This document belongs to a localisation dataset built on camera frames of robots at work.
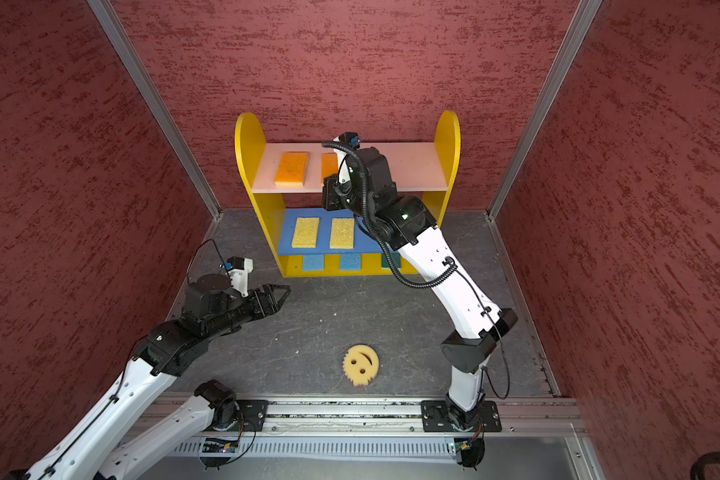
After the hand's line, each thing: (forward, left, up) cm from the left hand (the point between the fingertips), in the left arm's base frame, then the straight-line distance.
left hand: (281, 299), depth 71 cm
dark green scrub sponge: (+28, -31, -20) cm, 46 cm away
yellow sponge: (+28, -1, -7) cm, 29 cm away
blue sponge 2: (+26, -15, -20) cm, 36 cm away
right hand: (+16, -11, +22) cm, 30 cm away
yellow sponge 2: (+27, -13, -7) cm, 30 cm away
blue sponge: (+24, -2, -18) cm, 30 cm away
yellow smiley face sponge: (-10, -20, -19) cm, 29 cm away
